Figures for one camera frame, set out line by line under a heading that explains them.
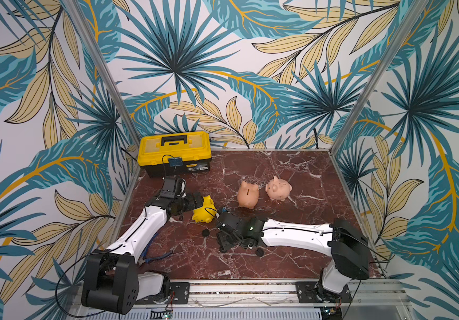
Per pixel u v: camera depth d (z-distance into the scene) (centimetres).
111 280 40
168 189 66
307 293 73
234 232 60
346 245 44
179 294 73
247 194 90
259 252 84
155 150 96
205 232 88
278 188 93
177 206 69
